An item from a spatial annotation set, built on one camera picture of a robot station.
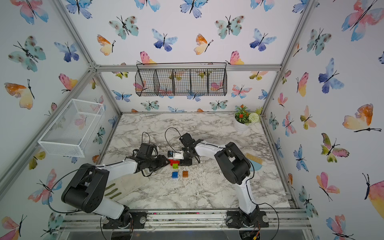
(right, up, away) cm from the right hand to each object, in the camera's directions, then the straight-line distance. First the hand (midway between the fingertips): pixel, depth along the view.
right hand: (181, 157), depth 95 cm
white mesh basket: (-84, +15, +16) cm, 87 cm away
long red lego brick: (-5, -2, -4) cm, 7 cm away
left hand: (-7, -2, -3) cm, 8 cm away
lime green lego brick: (-3, -5, -4) cm, 7 cm away
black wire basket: (-2, +50, +4) cm, 50 cm away
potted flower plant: (+40, +25, +4) cm, 47 cm away
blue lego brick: (-3, -9, -7) cm, 12 cm away
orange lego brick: (+3, -9, -6) cm, 11 cm away
